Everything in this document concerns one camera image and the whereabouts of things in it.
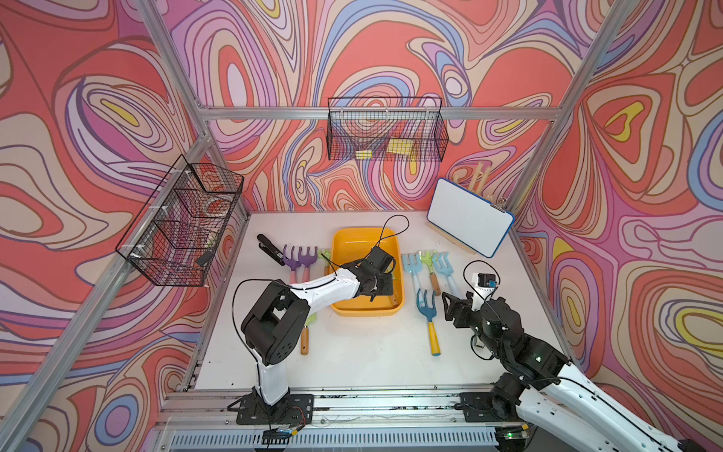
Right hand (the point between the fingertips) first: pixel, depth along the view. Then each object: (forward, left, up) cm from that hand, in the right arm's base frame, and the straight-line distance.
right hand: (455, 301), depth 75 cm
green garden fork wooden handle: (-2, +44, -15) cm, 46 cm away
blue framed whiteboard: (+25, -14, +3) cm, 29 cm away
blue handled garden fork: (+22, +6, -15) cm, 28 cm away
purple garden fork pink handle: (+25, +51, -14) cm, 59 cm away
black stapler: (+32, +61, -12) cm, 70 cm away
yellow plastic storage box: (+33, +29, -15) cm, 47 cm away
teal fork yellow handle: (+4, +4, -15) cm, 16 cm away
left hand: (+11, +16, -10) cm, 22 cm away
